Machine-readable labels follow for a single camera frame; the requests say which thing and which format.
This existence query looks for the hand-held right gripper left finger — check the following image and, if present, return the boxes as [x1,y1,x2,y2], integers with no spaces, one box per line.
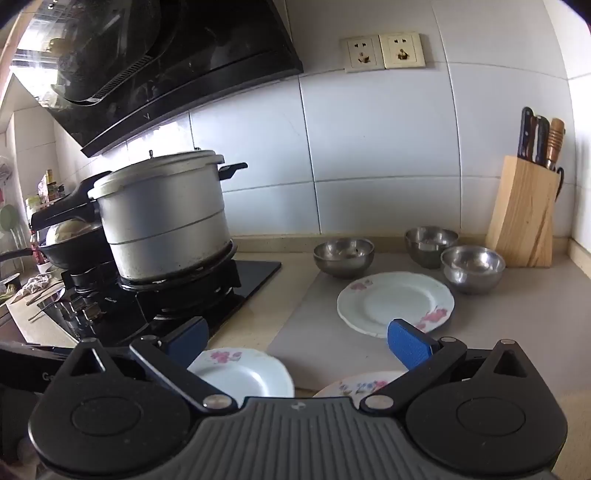
[55,317,237,413]

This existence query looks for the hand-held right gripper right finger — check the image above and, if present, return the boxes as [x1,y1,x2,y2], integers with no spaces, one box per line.
[360,318,539,413]

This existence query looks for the pink floral white plate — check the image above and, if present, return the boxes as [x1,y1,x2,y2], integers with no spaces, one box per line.
[187,347,295,400]
[336,271,455,337]

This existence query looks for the multicoloured floral white plate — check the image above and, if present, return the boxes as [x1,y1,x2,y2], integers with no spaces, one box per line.
[313,370,409,398]

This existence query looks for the stainless steel bowl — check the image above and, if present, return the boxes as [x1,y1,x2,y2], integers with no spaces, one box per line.
[440,246,507,296]
[405,226,459,269]
[313,237,376,279]

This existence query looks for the black gas stove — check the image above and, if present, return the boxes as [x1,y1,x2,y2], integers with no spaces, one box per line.
[37,258,282,347]

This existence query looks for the metal utensils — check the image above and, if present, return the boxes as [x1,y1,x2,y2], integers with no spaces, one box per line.
[25,282,66,321]

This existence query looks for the white rag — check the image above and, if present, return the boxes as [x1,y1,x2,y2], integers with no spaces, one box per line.
[16,272,56,296]

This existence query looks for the aluminium pressure cooker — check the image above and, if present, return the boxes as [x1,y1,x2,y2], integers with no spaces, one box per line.
[30,148,249,283]

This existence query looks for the black wok with glass lid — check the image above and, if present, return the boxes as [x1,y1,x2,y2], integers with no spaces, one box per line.
[0,220,116,274]

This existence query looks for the green ladle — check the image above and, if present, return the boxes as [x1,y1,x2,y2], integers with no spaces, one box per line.
[0,203,19,234]

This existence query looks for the wooden knife block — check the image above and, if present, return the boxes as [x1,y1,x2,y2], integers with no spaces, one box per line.
[485,155,561,268]

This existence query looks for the group of condiment bottles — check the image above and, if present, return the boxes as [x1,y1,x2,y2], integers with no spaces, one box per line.
[25,168,65,208]

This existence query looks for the black range hood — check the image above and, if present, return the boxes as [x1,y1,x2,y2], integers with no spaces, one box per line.
[9,0,304,158]

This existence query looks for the black riveted handle knife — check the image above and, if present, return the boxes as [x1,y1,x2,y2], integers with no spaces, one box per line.
[517,107,535,162]

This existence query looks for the black ribbed handle knife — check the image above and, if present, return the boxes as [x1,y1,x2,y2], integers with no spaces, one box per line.
[536,116,551,167]

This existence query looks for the grooved wooden handle knife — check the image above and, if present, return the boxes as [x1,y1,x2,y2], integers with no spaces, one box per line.
[546,117,566,171]

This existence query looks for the cream wall socket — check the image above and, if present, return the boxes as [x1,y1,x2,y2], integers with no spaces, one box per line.
[379,31,426,70]

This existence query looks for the white wall socket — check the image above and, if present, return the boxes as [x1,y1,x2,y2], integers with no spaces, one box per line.
[340,34,386,73]

